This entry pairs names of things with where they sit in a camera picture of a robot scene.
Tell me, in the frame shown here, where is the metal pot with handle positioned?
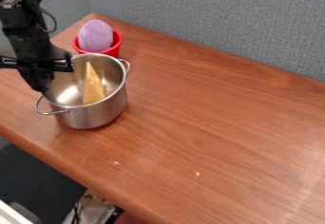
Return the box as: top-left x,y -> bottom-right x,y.
34,53 -> 131,129

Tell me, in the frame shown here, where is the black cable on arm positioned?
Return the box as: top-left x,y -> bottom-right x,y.
37,9 -> 58,34

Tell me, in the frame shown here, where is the purple plush egg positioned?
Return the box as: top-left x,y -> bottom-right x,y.
77,19 -> 112,52

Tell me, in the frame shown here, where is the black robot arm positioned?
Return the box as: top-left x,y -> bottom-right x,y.
0,0 -> 73,92

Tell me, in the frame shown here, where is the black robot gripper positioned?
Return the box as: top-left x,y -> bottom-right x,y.
0,28 -> 73,92

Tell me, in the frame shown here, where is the red cup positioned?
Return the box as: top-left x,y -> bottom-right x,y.
72,30 -> 123,58

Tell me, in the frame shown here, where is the grey equipment under table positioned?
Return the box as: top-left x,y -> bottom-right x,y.
62,190 -> 123,224

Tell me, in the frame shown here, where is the yellow cheese wedge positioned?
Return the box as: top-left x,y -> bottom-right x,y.
82,63 -> 105,103

